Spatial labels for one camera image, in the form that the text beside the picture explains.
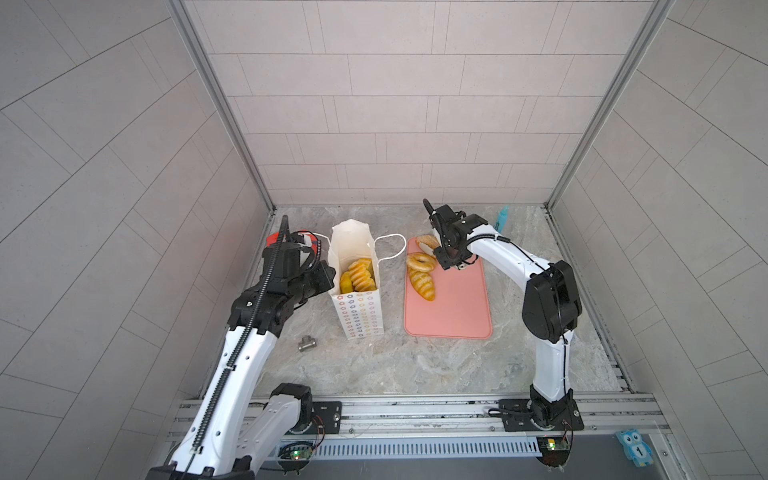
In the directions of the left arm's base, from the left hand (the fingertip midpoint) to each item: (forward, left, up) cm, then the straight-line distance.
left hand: (343, 267), depth 71 cm
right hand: (+13, -28, -17) cm, 36 cm away
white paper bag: (-8, -5, -8) cm, 12 cm away
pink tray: (-1, -32, -22) cm, 39 cm away
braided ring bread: (+12, -20, -19) cm, 30 cm away
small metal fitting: (-11, +12, -22) cm, 27 cm away
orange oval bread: (+2, +1, -13) cm, 13 cm away
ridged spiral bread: (+3, -3, -10) cm, 11 cm away
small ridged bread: (+6, -21, -20) cm, 30 cm away
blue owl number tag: (-34, -66, -21) cm, 77 cm away
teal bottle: (+27, -48, -14) cm, 56 cm away
